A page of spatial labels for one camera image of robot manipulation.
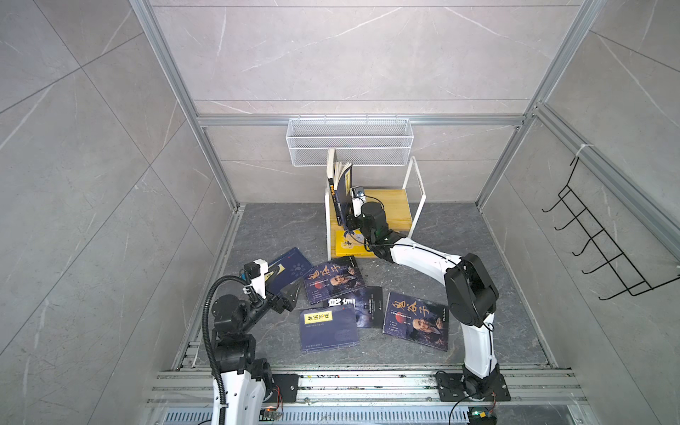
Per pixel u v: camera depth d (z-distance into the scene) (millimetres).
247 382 526
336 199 735
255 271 598
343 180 792
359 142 1005
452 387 734
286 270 959
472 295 516
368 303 879
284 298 624
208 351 478
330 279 930
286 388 732
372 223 691
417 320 853
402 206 935
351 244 1005
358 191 762
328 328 837
